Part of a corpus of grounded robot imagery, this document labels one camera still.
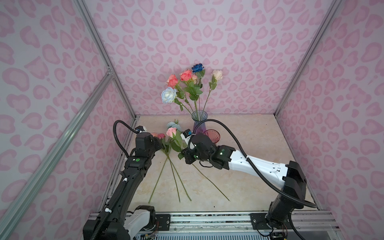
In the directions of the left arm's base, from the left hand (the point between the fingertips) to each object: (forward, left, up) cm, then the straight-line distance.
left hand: (156, 136), depth 80 cm
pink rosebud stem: (-19, -24, -7) cm, 32 cm away
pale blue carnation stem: (+23, -6, -18) cm, 30 cm away
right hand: (-10, -14, 0) cm, 17 cm away
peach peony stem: (+14, +7, -18) cm, 24 cm away
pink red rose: (+21, -20, +14) cm, 32 cm away
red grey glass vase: (+3, -31, -4) cm, 32 cm away
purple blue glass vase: (+17, -22, -3) cm, 28 cm away
